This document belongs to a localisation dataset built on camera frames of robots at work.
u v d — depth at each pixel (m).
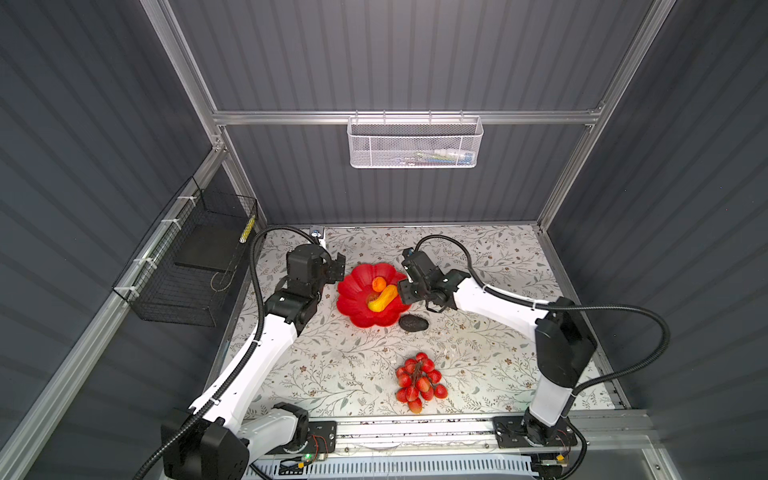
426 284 0.67
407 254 0.79
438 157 0.93
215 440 0.37
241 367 0.44
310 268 0.56
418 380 0.77
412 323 0.89
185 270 0.73
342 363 0.87
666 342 0.45
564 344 0.48
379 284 0.99
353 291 1.01
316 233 0.65
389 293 0.95
